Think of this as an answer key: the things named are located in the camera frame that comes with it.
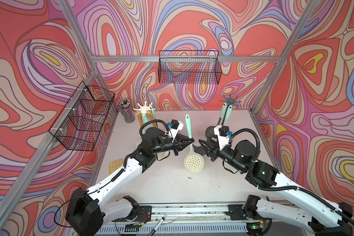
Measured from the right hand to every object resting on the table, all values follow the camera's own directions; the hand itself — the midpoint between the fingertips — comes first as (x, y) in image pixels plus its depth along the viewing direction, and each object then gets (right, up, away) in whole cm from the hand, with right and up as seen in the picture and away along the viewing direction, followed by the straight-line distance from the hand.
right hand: (202, 142), depth 63 cm
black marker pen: (-21, -41, +6) cm, 46 cm away
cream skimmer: (-3, -11, +8) cm, 15 cm away
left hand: (-4, 0, +2) cm, 4 cm away
